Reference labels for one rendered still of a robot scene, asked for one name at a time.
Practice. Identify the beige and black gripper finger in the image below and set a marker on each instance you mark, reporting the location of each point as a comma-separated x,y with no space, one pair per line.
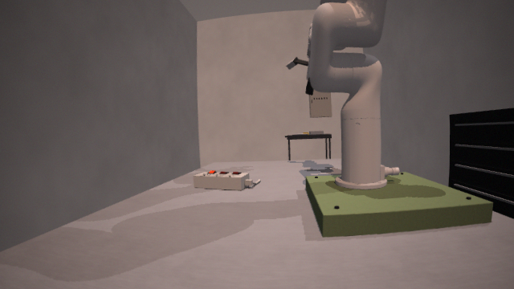
309,89

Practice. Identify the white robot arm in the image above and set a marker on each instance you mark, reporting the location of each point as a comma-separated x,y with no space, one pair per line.
335,26

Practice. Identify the white power strip body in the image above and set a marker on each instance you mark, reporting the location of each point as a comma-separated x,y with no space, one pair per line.
223,180

